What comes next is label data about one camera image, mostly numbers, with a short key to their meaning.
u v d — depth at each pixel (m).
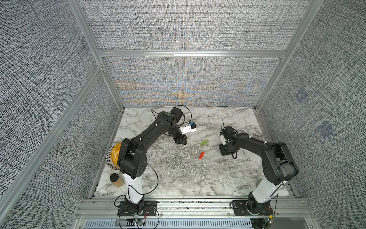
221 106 1.21
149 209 0.73
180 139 0.75
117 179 0.73
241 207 0.73
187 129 0.77
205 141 1.00
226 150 0.83
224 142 0.76
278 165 0.48
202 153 0.94
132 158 0.48
